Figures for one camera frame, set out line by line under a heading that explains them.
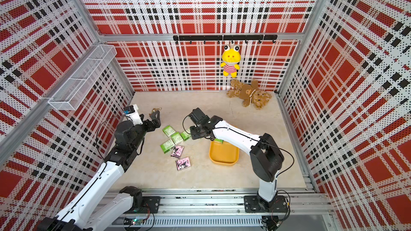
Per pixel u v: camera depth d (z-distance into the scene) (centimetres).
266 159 46
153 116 69
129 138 57
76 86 73
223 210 73
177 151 88
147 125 68
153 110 111
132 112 64
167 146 91
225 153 91
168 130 97
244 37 89
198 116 65
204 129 62
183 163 84
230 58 91
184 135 96
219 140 96
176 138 94
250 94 110
